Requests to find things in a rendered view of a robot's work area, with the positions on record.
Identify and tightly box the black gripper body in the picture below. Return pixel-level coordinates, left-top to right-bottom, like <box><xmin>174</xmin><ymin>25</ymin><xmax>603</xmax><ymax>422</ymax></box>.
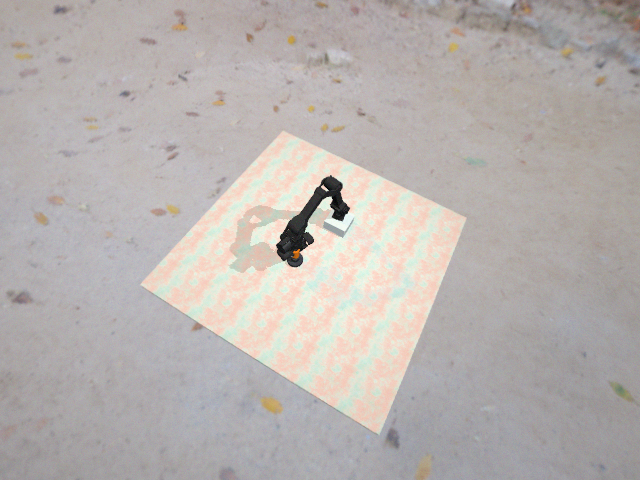
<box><xmin>277</xmin><ymin>232</ymin><xmax>314</xmax><ymax>261</ymax></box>

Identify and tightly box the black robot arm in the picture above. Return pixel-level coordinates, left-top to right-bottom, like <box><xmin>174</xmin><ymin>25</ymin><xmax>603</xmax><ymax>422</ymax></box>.
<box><xmin>276</xmin><ymin>175</ymin><xmax>350</xmax><ymax>254</ymax></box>

